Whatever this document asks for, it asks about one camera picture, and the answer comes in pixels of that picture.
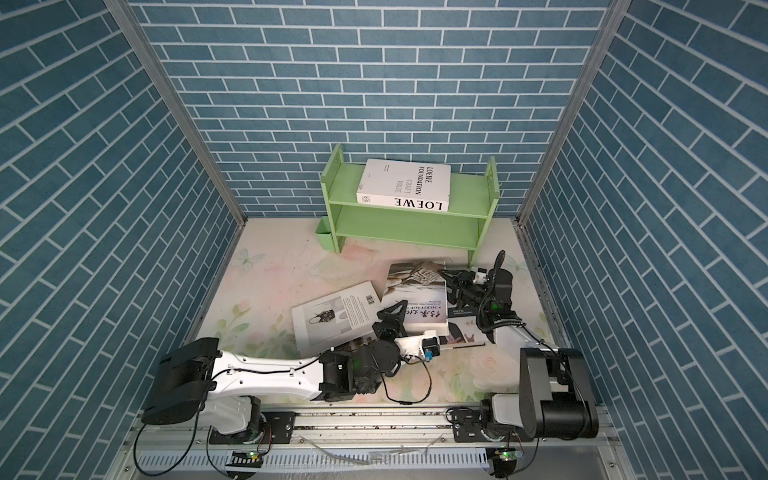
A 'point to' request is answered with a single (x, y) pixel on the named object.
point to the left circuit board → (247, 459)
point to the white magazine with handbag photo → (335, 320)
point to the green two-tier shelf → (472, 198)
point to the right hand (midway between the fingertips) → (435, 272)
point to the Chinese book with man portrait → (463, 327)
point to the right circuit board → (506, 457)
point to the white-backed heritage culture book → (423, 286)
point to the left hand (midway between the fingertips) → (408, 312)
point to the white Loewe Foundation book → (405, 184)
